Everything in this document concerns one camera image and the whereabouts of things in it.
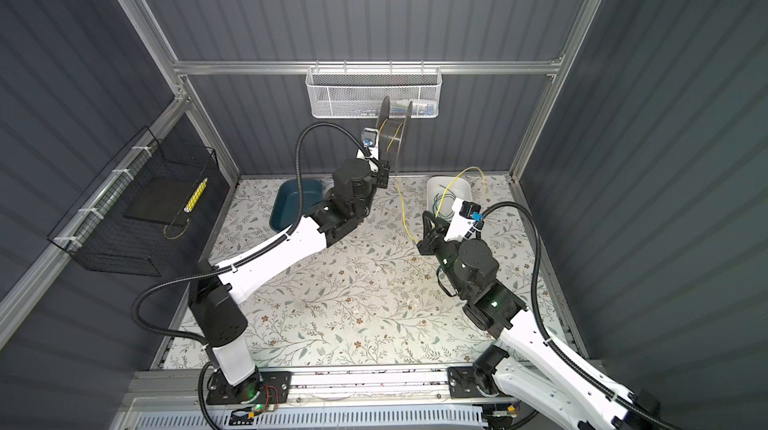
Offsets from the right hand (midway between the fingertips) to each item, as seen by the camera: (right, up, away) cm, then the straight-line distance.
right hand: (427, 216), depth 67 cm
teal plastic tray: (-48, +2, +43) cm, 65 cm away
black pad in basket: (-67, +4, +8) cm, 67 cm away
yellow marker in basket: (-60, +5, +11) cm, 61 cm away
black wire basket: (-72, -3, -3) cm, 72 cm away
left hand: (-13, +17, +6) cm, 22 cm away
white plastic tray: (+11, +8, +44) cm, 46 cm away
